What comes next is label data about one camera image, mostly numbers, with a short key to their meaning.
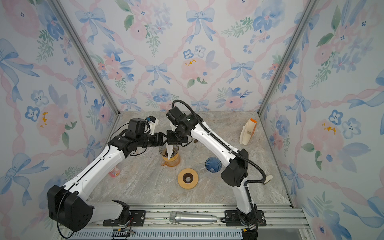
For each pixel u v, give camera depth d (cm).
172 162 90
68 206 39
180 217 72
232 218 73
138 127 61
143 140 65
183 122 55
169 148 81
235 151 50
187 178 87
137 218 74
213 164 89
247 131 104
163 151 82
